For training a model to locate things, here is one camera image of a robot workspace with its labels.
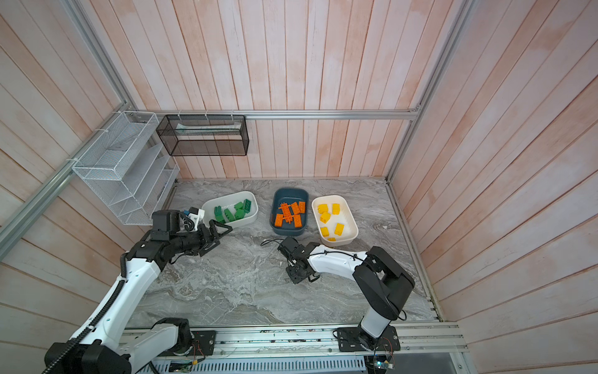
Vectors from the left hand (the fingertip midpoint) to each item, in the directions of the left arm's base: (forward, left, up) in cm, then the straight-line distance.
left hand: (226, 239), depth 75 cm
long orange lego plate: (+24, -19, -18) cm, 36 cm away
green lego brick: (+23, +7, -18) cm, 30 cm away
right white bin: (+23, -42, -20) cm, 51 cm away
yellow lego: (+21, -36, -18) cm, 46 cm away
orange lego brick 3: (+21, -24, -20) cm, 37 cm away
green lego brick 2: (+23, +12, -18) cm, 31 cm away
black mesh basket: (+51, +19, +5) cm, 55 cm away
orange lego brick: (+28, -26, -18) cm, 43 cm away
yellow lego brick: (+28, -36, -19) cm, 49 cm away
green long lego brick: (+28, 0, -18) cm, 33 cm away
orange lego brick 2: (+27, -23, -19) cm, 40 cm away
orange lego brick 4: (+20, -15, -19) cm, 32 cm away
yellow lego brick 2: (+27, -42, -18) cm, 53 cm away
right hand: (-3, -24, -21) cm, 32 cm away
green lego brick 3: (+28, +4, -18) cm, 34 cm away
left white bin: (+26, +7, -19) cm, 33 cm away
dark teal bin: (+35, -20, -18) cm, 44 cm away
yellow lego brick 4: (+15, -42, -18) cm, 48 cm away
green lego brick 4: (+24, +3, -18) cm, 30 cm away
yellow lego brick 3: (+15, -36, -19) cm, 43 cm away
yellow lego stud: (+10, -39, -18) cm, 44 cm away
